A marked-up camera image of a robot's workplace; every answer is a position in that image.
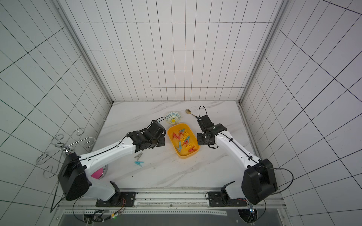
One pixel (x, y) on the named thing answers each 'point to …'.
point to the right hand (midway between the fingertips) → (197, 140)
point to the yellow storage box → (183, 139)
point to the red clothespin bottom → (186, 142)
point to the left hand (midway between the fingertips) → (159, 143)
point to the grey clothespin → (139, 156)
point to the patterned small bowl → (173, 117)
